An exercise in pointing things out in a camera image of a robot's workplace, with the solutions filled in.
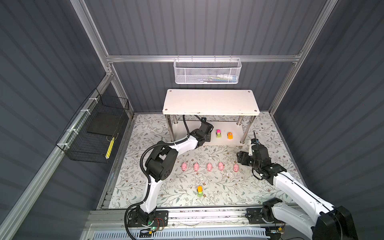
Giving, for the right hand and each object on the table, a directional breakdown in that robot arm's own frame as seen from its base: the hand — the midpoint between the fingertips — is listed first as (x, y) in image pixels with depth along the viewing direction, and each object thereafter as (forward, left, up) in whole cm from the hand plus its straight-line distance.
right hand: (244, 155), depth 85 cm
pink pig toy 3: (-3, +20, -9) cm, 22 cm away
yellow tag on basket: (-7, +67, +19) cm, 70 cm away
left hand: (+18, +22, -2) cm, 29 cm away
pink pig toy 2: (-4, +28, -7) cm, 29 cm away
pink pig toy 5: (-4, +4, -8) cm, 10 cm away
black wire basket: (-1, +81, +19) cm, 83 cm away
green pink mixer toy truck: (+17, +13, -2) cm, 22 cm away
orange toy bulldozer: (+16, +5, -2) cm, 17 cm away
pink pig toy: (-3, +35, -8) cm, 36 cm away
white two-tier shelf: (+11, +9, +24) cm, 28 cm away
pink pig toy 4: (-3, +13, -9) cm, 16 cm away
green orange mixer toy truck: (-17, +26, -7) cm, 32 cm away
